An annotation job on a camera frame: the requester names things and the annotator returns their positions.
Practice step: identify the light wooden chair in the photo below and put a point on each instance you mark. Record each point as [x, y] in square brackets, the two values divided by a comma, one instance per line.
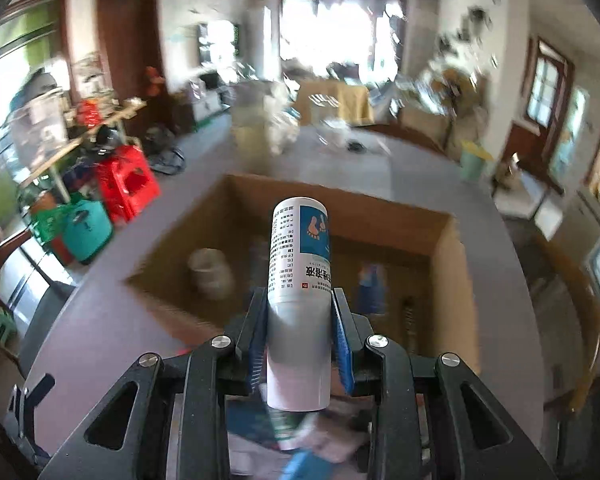
[587, 320]

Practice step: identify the green plastic basket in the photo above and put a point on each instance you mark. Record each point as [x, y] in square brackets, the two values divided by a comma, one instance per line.
[47, 227]

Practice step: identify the yellow cloth covered furniture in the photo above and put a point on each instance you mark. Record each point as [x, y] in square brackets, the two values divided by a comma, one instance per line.
[340, 102]

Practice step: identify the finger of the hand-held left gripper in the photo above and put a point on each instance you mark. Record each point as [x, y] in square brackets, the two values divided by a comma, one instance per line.
[32, 400]

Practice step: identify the brown door with panes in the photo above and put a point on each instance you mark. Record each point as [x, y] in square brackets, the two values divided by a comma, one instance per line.
[545, 95]

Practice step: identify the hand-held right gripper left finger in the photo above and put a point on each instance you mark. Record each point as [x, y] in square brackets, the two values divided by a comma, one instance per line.
[256, 360]

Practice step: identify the white jar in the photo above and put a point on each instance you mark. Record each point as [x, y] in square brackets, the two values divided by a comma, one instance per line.
[210, 272]

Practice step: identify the red plastic stool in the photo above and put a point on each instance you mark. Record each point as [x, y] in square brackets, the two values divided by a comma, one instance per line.
[127, 185]

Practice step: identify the large window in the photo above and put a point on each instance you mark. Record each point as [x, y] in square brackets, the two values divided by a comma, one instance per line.
[340, 30]

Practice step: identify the cluttered wooden shelf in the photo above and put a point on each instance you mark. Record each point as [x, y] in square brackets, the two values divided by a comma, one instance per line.
[75, 145]

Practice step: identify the grey desktop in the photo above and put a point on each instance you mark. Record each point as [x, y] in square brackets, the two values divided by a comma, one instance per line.
[130, 320]

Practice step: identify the white spray bottle blue label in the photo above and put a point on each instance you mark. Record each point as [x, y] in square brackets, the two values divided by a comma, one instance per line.
[297, 320]

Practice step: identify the teal gas cylinder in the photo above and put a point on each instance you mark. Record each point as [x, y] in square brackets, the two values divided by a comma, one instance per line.
[87, 232]

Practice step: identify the red figurine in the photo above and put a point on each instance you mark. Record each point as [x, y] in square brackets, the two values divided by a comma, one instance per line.
[154, 82]

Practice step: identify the printed cardboard box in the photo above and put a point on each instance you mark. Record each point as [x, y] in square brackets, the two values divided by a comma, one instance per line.
[450, 285]

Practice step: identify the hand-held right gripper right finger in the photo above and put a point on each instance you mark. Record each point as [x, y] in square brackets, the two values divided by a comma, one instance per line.
[344, 360]

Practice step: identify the brown wooden door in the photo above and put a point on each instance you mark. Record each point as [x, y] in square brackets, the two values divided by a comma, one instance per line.
[125, 50]

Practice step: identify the blue object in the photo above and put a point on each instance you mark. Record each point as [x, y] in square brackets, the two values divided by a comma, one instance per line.
[372, 290]

